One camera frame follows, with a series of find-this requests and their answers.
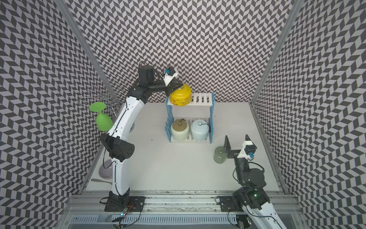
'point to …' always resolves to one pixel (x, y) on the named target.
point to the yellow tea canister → (181, 97)
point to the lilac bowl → (106, 173)
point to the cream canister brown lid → (180, 129)
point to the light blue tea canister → (199, 130)
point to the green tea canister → (219, 156)
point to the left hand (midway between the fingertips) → (181, 83)
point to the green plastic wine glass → (104, 122)
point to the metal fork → (96, 180)
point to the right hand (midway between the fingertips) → (234, 137)
